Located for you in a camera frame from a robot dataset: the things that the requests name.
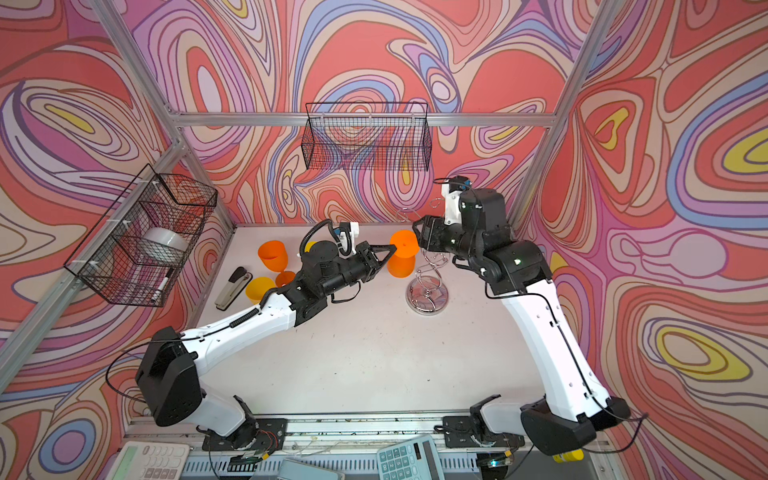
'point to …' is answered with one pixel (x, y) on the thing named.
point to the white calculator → (141, 460)
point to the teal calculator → (413, 459)
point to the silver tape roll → (167, 238)
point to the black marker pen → (160, 287)
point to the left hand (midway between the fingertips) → (400, 248)
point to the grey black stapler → (237, 283)
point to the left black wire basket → (137, 249)
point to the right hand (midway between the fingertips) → (425, 234)
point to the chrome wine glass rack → (428, 294)
